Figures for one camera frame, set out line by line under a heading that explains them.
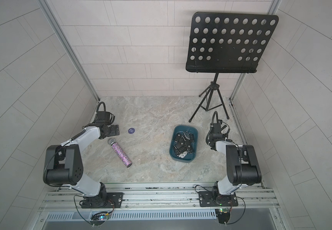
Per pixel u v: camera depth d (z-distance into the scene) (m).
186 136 0.91
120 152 0.84
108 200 0.69
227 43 0.67
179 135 0.94
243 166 0.46
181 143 0.89
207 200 0.71
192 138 0.92
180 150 0.86
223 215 0.70
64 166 0.44
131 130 0.98
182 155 0.86
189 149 0.87
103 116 0.72
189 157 0.85
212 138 0.73
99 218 0.66
